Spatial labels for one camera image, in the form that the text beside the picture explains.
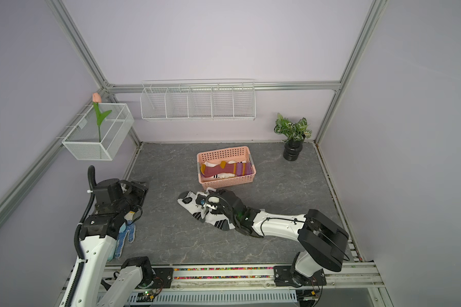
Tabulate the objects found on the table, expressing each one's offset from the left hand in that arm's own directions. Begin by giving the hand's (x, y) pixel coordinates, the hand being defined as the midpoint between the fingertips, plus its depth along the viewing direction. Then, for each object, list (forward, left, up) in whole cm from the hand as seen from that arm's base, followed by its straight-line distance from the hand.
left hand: (151, 186), depth 75 cm
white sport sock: (+1, -14, -20) cm, 24 cm away
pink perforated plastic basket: (+31, -35, -20) cm, 51 cm away
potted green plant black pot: (+24, -65, 0) cm, 69 cm away
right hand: (0, -25, -6) cm, 25 cm away
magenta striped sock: (+19, -35, -18) cm, 44 cm away
